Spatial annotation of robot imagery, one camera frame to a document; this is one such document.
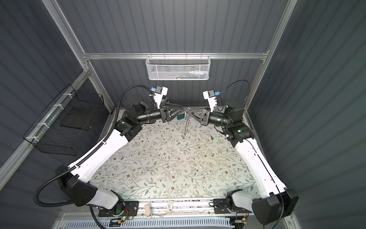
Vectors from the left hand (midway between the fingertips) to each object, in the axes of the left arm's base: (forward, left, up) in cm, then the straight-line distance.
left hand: (182, 107), depth 61 cm
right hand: (-3, -3, -2) cm, 5 cm away
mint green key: (+11, -25, -42) cm, 51 cm away
